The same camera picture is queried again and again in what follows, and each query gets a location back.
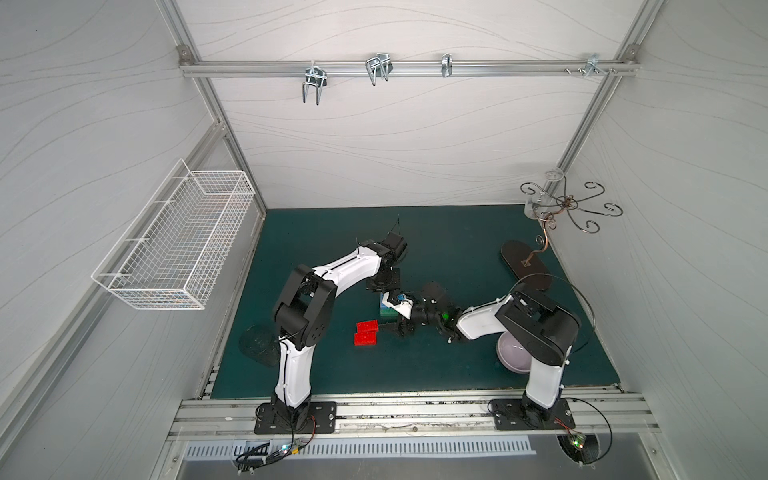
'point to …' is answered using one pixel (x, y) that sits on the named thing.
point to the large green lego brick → (388, 314)
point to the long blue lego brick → (383, 306)
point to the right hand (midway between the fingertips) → (385, 309)
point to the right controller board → (582, 447)
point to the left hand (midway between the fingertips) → (392, 289)
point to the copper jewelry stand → (535, 267)
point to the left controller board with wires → (258, 455)
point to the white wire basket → (173, 252)
